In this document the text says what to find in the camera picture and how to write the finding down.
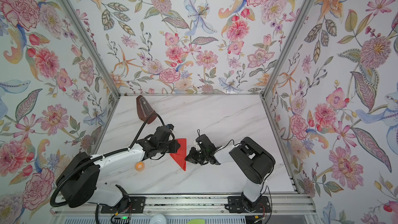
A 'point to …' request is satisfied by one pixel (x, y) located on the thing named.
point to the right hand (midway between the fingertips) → (183, 158)
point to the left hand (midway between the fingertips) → (182, 147)
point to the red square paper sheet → (181, 154)
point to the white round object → (158, 219)
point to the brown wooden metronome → (144, 110)
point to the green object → (197, 221)
